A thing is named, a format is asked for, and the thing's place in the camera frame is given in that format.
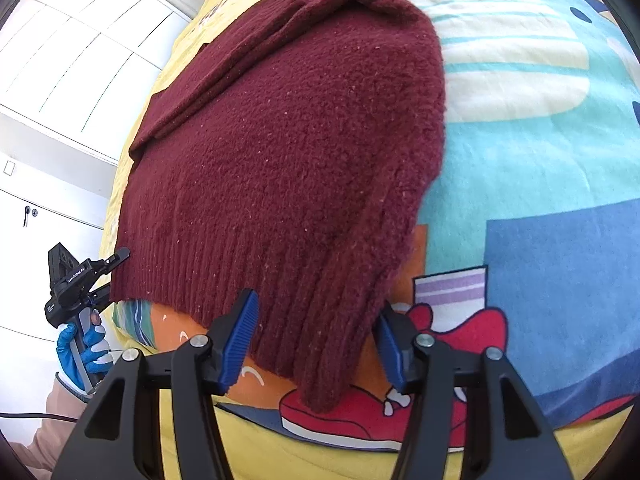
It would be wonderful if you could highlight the white wardrobe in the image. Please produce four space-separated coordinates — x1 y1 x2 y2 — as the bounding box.
0 0 193 166

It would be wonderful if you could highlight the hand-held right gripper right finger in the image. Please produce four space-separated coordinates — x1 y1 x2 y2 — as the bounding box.
374 300 576 480

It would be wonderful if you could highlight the black cable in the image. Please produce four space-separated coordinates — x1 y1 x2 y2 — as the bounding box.
0 411 78 422

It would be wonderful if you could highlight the person's left hand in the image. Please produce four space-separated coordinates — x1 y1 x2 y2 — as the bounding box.
56 321 114 392

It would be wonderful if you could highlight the maroon knit sweater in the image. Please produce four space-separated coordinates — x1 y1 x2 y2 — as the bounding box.
109 0 447 413

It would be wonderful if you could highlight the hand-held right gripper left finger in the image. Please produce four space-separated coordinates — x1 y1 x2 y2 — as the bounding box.
50 288 261 480

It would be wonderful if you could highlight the person's left forearm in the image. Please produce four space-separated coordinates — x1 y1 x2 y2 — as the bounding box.
44 374 91 463

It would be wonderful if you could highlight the white door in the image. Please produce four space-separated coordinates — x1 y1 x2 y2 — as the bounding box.
0 187 108 343

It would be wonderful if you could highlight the yellow dinosaur printed bedspread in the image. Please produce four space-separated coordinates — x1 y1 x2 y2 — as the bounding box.
97 0 640 480

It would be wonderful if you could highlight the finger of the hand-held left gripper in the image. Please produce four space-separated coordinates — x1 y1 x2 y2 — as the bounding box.
90 247 132 277
87 282 114 312

